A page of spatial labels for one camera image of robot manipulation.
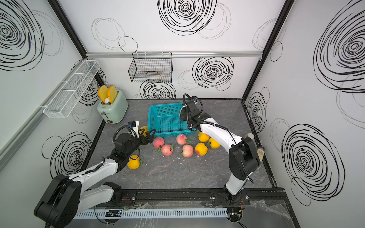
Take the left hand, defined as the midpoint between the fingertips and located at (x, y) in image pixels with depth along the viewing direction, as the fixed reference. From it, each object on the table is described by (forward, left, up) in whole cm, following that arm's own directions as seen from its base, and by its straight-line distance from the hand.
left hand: (149, 129), depth 83 cm
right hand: (+11, -21, +4) cm, 24 cm away
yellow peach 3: (-7, -31, -9) cm, 33 cm away
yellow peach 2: (-18, +7, -9) cm, 21 cm away
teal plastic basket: (+20, -5, -15) cm, 25 cm away
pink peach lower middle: (-8, -23, -9) cm, 26 cm away
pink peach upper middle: (0, -19, -9) cm, 21 cm away
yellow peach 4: (-3, -40, -9) cm, 41 cm away
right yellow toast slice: (+26, +29, +4) cm, 39 cm away
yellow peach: (+3, +4, -4) cm, 6 cm away
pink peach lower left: (-8, -10, -9) cm, 15 cm away
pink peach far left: (-2, -4, -9) cm, 10 cm away
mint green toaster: (+16, +29, -5) cm, 33 cm away
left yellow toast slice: (+25, +35, +6) cm, 43 cm away
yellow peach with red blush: (+1, -33, -9) cm, 34 cm away
